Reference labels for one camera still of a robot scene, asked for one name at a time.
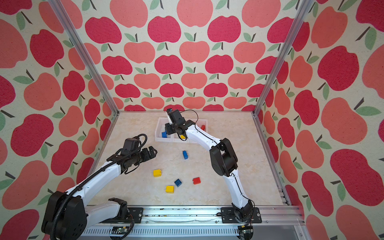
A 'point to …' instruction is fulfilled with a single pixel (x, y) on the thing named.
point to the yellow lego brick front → (170, 189)
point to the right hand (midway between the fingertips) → (171, 125)
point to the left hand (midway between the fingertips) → (153, 154)
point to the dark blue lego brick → (178, 182)
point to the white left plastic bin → (160, 128)
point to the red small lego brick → (196, 180)
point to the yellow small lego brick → (182, 137)
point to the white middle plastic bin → (175, 138)
